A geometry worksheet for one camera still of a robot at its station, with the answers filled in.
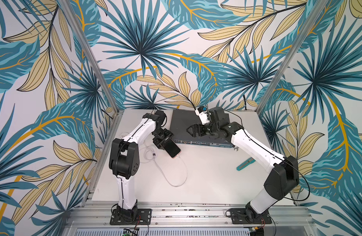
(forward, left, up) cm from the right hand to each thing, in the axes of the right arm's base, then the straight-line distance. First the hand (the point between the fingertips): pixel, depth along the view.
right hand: (182, 134), depth 78 cm
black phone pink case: (-2, +7, -10) cm, 12 cm away
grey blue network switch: (+27, -1, -19) cm, 33 cm away
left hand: (+2, +7, -12) cm, 14 cm away
